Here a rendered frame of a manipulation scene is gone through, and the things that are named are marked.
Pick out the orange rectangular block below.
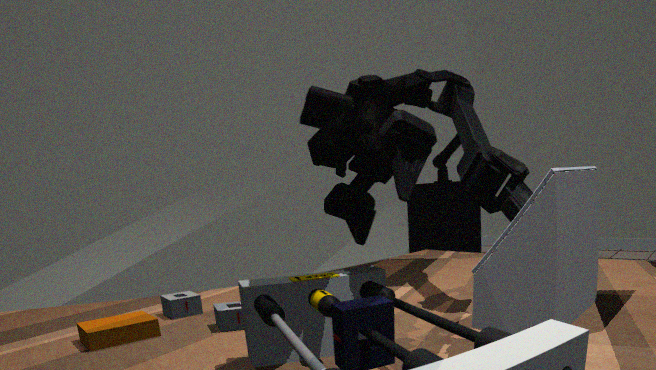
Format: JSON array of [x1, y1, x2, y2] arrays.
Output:
[[77, 311, 161, 351]]

